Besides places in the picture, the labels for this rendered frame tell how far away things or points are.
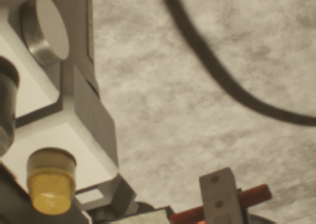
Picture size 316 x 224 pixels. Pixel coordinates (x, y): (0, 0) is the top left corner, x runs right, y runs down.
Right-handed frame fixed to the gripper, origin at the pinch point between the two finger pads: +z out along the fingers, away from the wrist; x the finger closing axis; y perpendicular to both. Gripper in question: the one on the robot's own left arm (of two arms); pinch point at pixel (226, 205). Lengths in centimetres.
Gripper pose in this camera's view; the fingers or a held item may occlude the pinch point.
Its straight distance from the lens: 52.0
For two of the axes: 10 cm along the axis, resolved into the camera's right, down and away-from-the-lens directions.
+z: -1.0, -7.2, 6.8
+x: 3.8, 6.0, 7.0
